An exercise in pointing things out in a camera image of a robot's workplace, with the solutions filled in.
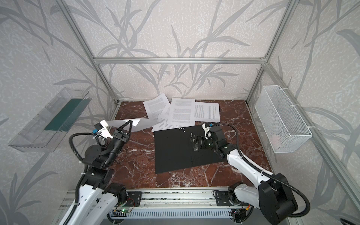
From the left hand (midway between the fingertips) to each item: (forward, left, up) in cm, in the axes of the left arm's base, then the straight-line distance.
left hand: (135, 118), depth 64 cm
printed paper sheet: (-1, -1, -3) cm, 3 cm away
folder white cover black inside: (0, -15, -35) cm, 38 cm away
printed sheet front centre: (+21, -5, -36) cm, 42 cm away
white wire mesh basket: (-5, -67, 0) cm, 67 cm away
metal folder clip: (+10, -27, -34) cm, 45 cm away
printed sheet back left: (+39, +5, -37) cm, 54 cm away
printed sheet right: (+33, -39, -36) cm, 63 cm away
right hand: (+4, -30, -23) cm, 38 cm away
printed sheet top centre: (+35, -19, -38) cm, 55 cm away
